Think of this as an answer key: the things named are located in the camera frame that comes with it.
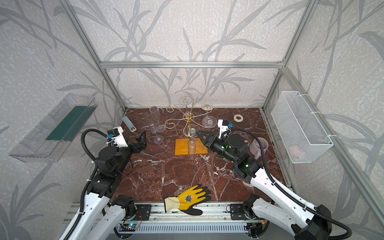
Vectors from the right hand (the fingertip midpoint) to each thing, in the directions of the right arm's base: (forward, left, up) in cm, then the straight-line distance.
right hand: (197, 129), depth 65 cm
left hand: (+4, +28, -4) cm, 28 cm away
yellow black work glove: (-19, +1, -32) cm, 37 cm away
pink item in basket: (-4, -48, -14) cm, 51 cm away
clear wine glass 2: (+16, +28, -35) cm, 48 cm away
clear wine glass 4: (+6, -6, -2) cm, 8 cm away
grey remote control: (+25, +49, -30) cm, 62 cm away
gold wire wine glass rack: (+10, +5, -4) cm, 12 cm away
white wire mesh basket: (-1, -44, 0) cm, 44 cm away
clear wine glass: (+24, +27, -15) cm, 39 cm away
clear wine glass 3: (+20, +6, -2) cm, 21 cm away
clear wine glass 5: (0, +3, -1) cm, 3 cm away
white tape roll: (+36, -30, -35) cm, 59 cm away
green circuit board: (-33, +34, -35) cm, 58 cm away
